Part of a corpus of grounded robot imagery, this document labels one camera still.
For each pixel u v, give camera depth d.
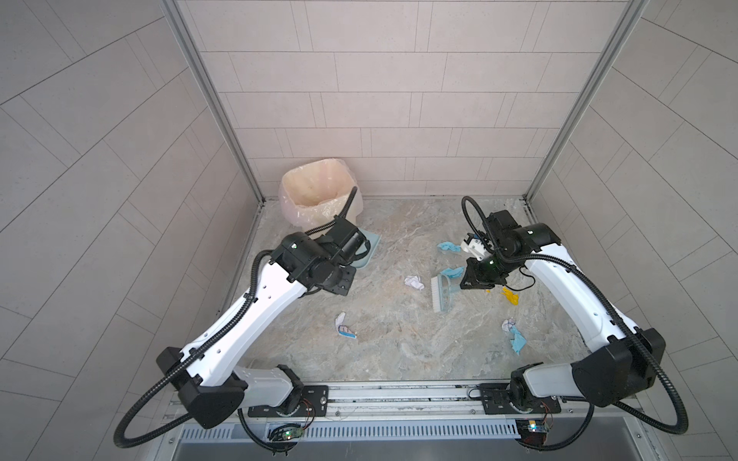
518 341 0.79
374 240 0.71
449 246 1.01
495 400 0.71
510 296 0.89
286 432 0.65
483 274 0.65
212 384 0.38
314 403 0.71
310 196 0.99
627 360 0.39
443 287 0.81
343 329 0.82
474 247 0.71
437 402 0.72
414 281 0.91
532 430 0.68
